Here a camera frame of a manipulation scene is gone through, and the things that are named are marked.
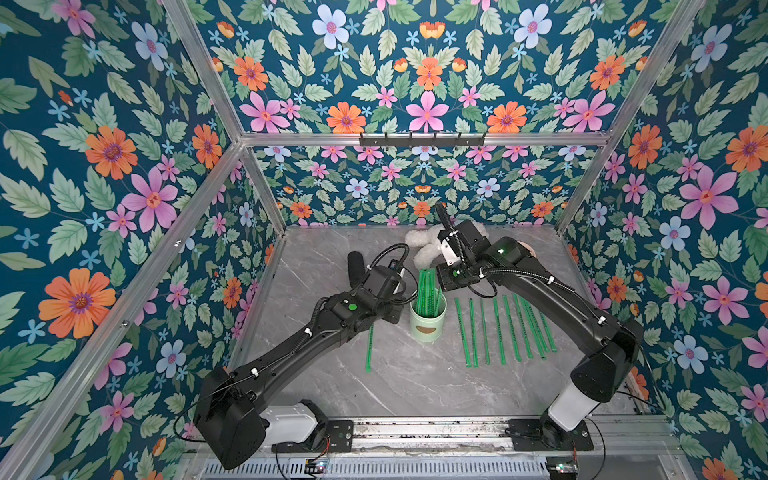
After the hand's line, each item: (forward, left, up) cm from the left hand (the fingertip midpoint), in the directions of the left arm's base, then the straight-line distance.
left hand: (401, 299), depth 79 cm
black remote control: (+25, +15, -18) cm, 35 cm away
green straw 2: (-8, +10, -17) cm, 22 cm away
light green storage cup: (-5, -7, -9) cm, 13 cm away
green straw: (-4, -19, -17) cm, 26 cm away
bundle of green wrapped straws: (+2, -8, -4) cm, 9 cm away
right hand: (+4, -12, +5) cm, 14 cm away
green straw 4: (-3, -35, -18) cm, 39 cm away
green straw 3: (-12, -29, -18) cm, 36 cm away
